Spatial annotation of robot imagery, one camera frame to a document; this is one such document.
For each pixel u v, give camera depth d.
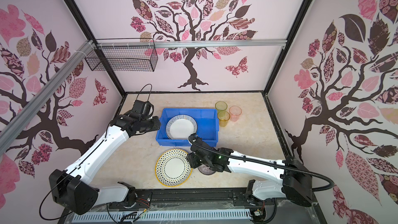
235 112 0.98
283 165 0.44
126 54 0.95
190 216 0.70
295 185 0.39
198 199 0.76
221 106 1.06
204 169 0.79
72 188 0.38
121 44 0.90
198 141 0.58
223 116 1.03
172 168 0.84
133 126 0.54
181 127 0.97
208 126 1.04
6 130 0.50
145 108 0.61
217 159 0.55
